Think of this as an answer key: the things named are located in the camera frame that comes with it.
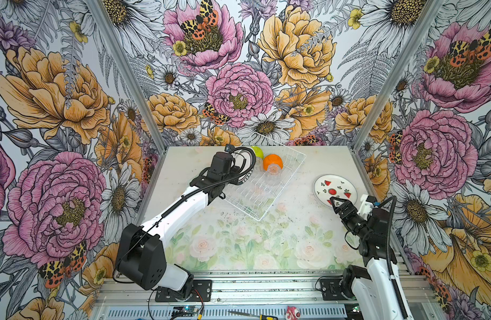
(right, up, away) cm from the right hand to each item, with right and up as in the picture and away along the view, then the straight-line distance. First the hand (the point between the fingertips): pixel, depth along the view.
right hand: (332, 208), depth 81 cm
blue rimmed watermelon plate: (+10, +7, +22) cm, 25 cm away
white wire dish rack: (-30, +3, +18) cm, 36 cm away
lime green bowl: (-28, +25, +32) cm, 49 cm away
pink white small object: (-19, -31, -14) cm, 39 cm away
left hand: (-41, +14, +4) cm, 43 cm away
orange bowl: (-21, +21, +28) cm, 41 cm away
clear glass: (-22, +13, +16) cm, 30 cm away
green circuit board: (-55, -33, -9) cm, 65 cm away
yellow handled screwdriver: (-29, -34, -12) cm, 46 cm away
